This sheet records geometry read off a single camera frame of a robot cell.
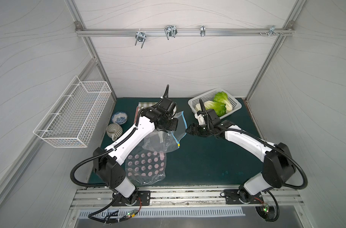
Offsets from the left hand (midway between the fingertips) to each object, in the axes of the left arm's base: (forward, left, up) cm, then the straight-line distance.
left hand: (175, 126), depth 78 cm
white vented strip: (-38, +3, -22) cm, 44 cm away
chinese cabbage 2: (+38, -36, -12) cm, 53 cm away
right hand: (+2, -8, -6) cm, 11 cm away
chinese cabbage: (+25, -32, -12) cm, 42 cm away
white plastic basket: (+41, -26, -14) cm, 51 cm away
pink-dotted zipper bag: (-15, +18, -21) cm, 32 cm away
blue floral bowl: (+20, +43, -18) cm, 51 cm away
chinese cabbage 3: (+27, -16, -13) cm, 34 cm away
